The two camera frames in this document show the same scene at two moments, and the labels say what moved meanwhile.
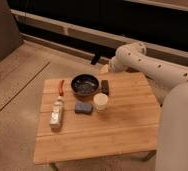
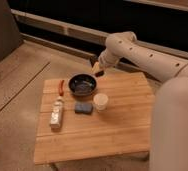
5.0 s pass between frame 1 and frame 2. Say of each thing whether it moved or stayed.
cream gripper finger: moved
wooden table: stayed
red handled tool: stayed
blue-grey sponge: stayed
